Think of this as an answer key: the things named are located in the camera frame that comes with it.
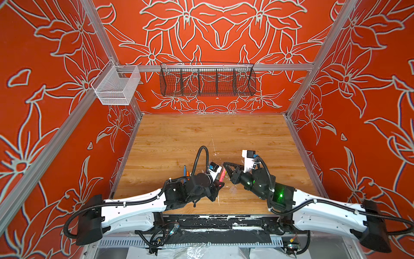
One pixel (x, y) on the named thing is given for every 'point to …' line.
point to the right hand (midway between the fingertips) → (221, 165)
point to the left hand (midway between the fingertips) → (224, 183)
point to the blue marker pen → (185, 170)
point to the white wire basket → (115, 84)
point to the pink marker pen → (222, 175)
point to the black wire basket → (206, 79)
